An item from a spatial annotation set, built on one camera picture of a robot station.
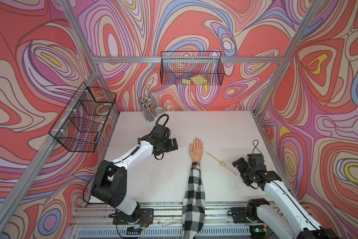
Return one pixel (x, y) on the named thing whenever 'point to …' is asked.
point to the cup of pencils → (149, 109)
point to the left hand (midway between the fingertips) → (173, 147)
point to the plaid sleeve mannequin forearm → (194, 204)
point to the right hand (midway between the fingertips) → (237, 172)
